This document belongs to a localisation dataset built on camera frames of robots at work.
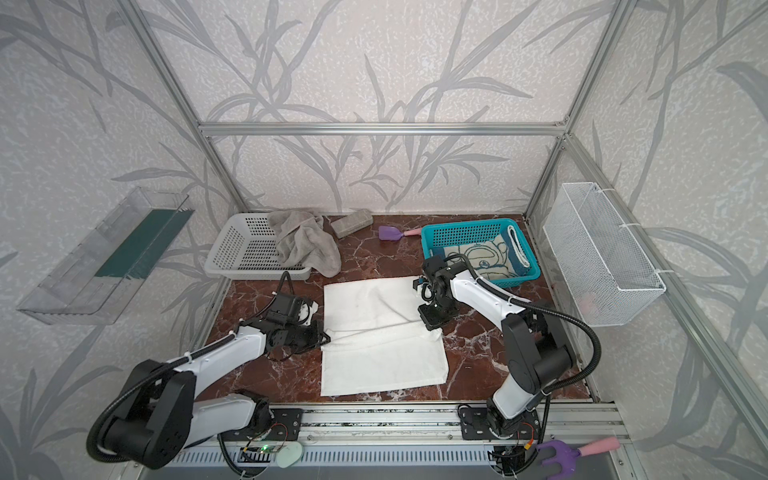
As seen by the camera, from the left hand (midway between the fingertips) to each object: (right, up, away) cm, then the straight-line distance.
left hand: (334, 329), depth 87 cm
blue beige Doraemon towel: (+52, +20, +18) cm, 59 cm away
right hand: (+28, +4, 0) cm, 29 cm away
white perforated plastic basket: (-38, +23, +22) cm, 49 cm away
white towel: (+13, -3, -1) cm, 13 cm away
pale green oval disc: (-6, -23, -19) cm, 31 cm away
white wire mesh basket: (+63, +18, -26) cm, 71 cm away
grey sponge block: (+1, +33, +28) cm, 44 cm away
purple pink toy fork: (+59, -25, -18) cm, 66 cm away
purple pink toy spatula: (+16, +29, +28) cm, 43 cm away
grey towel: (-11, +26, +7) cm, 29 cm away
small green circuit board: (-13, -24, -16) cm, 32 cm away
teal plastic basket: (+36, +28, +21) cm, 50 cm away
